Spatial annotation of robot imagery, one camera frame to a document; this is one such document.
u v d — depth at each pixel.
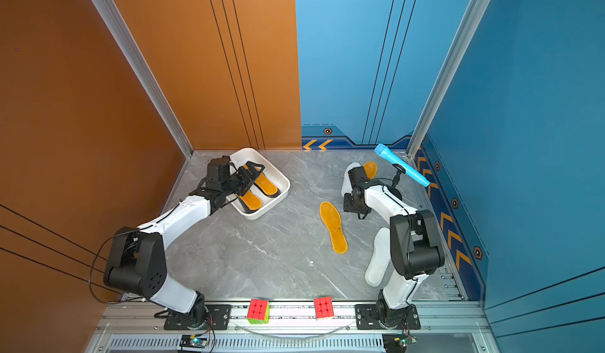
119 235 0.45
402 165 0.86
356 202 0.80
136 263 0.44
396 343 0.70
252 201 0.99
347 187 1.07
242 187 0.79
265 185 1.03
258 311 0.71
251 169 0.79
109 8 0.74
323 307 0.71
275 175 1.08
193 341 0.71
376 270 0.83
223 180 0.70
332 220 0.94
